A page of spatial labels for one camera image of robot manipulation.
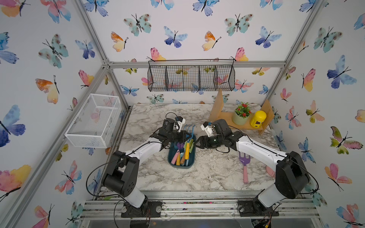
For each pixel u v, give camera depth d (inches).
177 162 34.1
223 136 25.8
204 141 28.6
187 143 33.1
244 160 34.9
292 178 17.2
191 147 31.0
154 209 28.8
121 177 17.6
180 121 31.5
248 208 29.0
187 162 34.9
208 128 30.5
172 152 36.5
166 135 27.6
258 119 35.8
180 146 37.5
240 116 35.8
